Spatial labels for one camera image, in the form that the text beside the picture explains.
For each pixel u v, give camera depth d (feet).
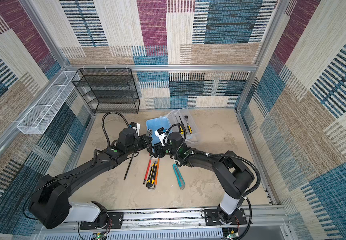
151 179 2.79
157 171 2.92
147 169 2.94
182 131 2.31
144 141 2.39
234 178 1.52
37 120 2.32
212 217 2.39
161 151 2.48
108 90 3.57
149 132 2.73
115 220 2.40
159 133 2.51
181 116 3.35
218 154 1.76
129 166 3.01
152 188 2.73
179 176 2.84
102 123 2.26
